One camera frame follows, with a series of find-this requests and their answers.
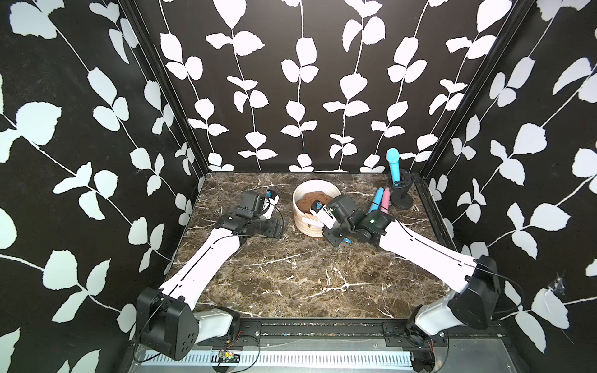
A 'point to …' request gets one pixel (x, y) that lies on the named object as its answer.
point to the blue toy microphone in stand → (392, 156)
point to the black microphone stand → (399, 199)
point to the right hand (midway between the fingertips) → (322, 224)
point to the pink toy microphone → (385, 200)
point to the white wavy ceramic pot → (306, 186)
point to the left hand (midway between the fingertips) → (275, 218)
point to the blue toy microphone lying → (377, 200)
